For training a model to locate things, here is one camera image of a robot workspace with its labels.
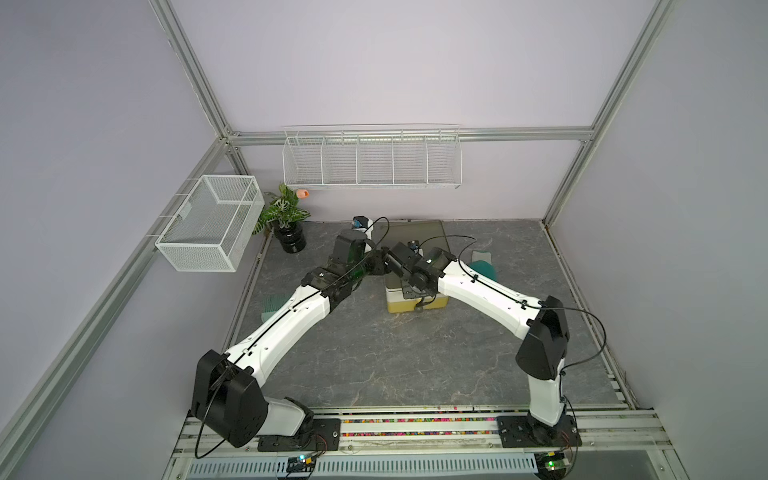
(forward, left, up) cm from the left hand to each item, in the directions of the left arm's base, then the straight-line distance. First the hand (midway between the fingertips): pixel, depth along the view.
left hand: (384, 253), depth 80 cm
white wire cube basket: (+13, +48, +1) cm, 50 cm away
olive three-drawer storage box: (+5, -13, +1) cm, 14 cm away
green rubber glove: (+13, -36, -25) cm, 45 cm away
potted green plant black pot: (+19, +30, -5) cm, 36 cm away
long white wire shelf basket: (+38, +2, +5) cm, 38 cm away
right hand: (-4, -8, -9) cm, 13 cm away
